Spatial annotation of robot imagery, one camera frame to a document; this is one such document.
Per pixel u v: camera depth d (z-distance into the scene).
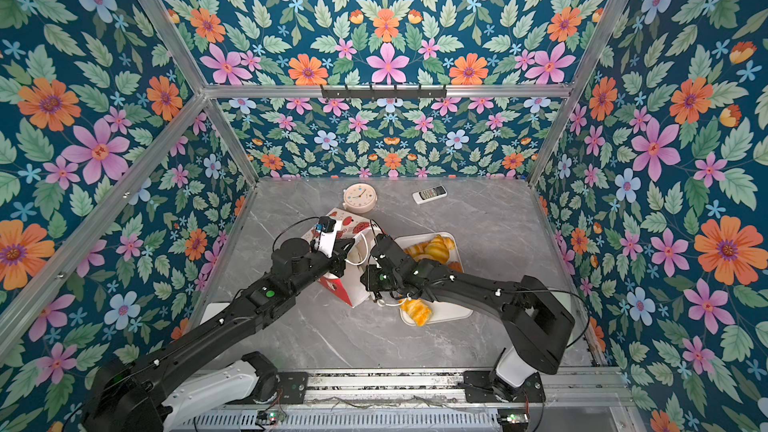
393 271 0.62
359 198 1.11
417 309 0.81
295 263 0.58
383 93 0.93
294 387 0.74
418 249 0.94
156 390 0.41
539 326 0.43
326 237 0.64
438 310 0.86
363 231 0.77
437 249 0.92
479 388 0.72
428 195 1.14
